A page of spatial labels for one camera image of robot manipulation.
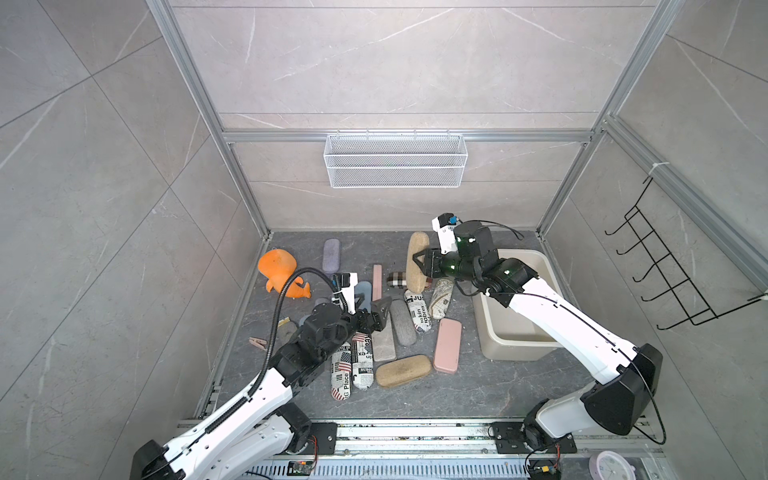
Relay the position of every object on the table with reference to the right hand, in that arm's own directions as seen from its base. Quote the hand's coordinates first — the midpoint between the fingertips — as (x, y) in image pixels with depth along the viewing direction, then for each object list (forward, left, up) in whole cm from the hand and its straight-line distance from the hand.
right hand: (422, 256), depth 74 cm
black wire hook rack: (+9, -59, +1) cm, 60 cm away
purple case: (+22, +30, -26) cm, 45 cm away
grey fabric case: (-6, +4, -26) cm, 27 cm away
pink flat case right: (-12, -9, -29) cm, 32 cm away
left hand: (-9, +11, -4) cm, 14 cm away
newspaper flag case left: (-21, +22, -26) cm, 40 cm away
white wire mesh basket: (+43, +6, +1) cm, 43 cm away
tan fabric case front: (-19, +6, -26) cm, 33 cm away
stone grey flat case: (-11, +11, -27) cm, 31 cm away
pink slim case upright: (+7, +13, -22) cm, 26 cm away
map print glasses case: (+4, -8, -25) cm, 27 cm away
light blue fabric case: (+6, +17, -23) cm, 29 cm away
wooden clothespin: (-10, +49, -28) cm, 58 cm away
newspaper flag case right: (-17, +17, -26) cm, 35 cm away
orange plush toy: (+15, +47, -21) cm, 54 cm away
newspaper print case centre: (-2, 0, -26) cm, 26 cm away
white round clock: (-42, -42, -28) cm, 66 cm away
